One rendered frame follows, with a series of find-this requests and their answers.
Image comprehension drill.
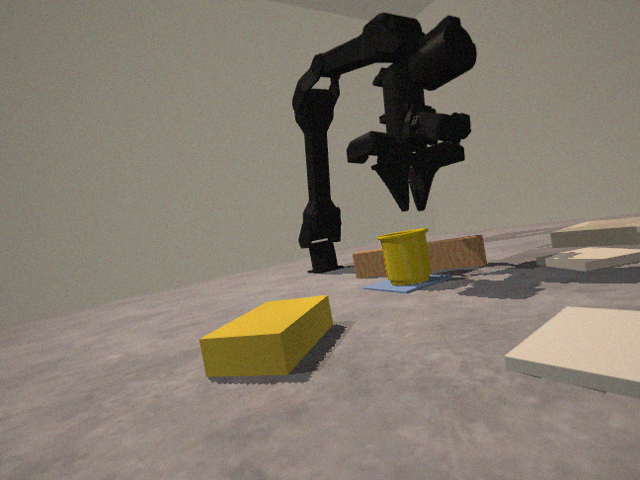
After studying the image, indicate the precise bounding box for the brown wooden bar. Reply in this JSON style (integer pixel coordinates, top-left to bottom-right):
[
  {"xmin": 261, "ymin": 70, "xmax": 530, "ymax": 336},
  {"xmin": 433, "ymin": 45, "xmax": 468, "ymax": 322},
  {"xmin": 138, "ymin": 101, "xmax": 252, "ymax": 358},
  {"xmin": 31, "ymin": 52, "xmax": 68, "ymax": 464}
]
[{"xmin": 353, "ymin": 235, "xmax": 487, "ymax": 279}]

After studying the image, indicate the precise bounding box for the beige flat slab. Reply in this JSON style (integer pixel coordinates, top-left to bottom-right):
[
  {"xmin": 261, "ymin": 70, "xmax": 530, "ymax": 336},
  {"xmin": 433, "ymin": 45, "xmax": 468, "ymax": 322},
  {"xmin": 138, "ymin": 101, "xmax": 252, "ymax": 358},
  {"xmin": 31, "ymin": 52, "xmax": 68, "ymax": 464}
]
[{"xmin": 504, "ymin": 306, "xmax": 640, "ymax": 399}]

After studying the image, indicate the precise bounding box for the olive-yellow cup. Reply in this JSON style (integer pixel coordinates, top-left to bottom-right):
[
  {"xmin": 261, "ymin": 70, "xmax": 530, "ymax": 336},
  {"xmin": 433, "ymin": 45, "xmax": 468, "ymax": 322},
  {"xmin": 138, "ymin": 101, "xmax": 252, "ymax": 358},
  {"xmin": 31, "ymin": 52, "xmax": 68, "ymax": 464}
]
[{"xmin": 376, "ymin": 228, "xmax": 432, "ymax": 285}]

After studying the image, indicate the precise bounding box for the yellow rectangular block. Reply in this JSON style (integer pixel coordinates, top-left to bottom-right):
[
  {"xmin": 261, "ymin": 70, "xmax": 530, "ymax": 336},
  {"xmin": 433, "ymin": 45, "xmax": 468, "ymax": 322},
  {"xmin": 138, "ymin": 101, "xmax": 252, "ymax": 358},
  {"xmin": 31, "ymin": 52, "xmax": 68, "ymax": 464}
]
[{"xmin": 200, "ymin": 295, "xmax": 333, "ymax": 377}]

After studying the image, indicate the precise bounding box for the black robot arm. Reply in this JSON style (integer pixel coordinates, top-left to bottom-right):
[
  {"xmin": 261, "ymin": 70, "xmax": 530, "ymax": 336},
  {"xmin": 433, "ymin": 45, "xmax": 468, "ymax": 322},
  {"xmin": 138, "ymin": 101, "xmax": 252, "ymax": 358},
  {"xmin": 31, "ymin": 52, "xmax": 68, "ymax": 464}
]
[{"xmin": 292, "ymin": 13, "xmax": 477, "ymax": 274}]

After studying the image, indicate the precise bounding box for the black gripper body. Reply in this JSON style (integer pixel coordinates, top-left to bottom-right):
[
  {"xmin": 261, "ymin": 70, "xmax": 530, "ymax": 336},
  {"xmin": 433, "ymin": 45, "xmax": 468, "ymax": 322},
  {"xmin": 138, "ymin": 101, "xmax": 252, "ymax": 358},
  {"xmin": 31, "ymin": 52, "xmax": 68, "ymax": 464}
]
[{"xmin": 347, "ymin": 96, "xmax": 465, "ymax": 167}]

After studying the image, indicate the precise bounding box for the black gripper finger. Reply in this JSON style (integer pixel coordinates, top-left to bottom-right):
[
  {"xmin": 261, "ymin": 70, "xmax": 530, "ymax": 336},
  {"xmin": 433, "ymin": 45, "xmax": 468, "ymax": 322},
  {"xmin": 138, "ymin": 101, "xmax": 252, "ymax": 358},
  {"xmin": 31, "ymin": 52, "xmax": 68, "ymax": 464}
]
[
  {"xmin": 371, "ymin": 156, "xmax": 414, "ymax": 211},
  {"xmin": 408, "ymin": 159, "xmax": 447, "ymax": 211}
]

